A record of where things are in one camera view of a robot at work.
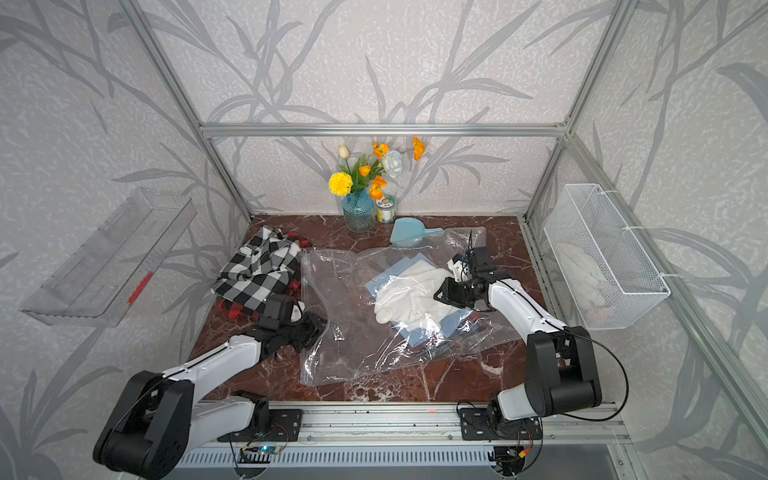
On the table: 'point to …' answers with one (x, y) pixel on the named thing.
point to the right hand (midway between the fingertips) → (437, 295)
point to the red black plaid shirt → (234, 310)
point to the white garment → (408, 298)
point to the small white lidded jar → (386, 209)
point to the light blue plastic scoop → (409, 231)
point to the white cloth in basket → (588, 286)
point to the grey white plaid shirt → (266, 266)
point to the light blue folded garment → (424, 334)
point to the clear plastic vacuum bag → (355, 345)
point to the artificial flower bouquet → (370, 171)
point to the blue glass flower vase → (359, 211)
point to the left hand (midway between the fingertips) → (332, 327)
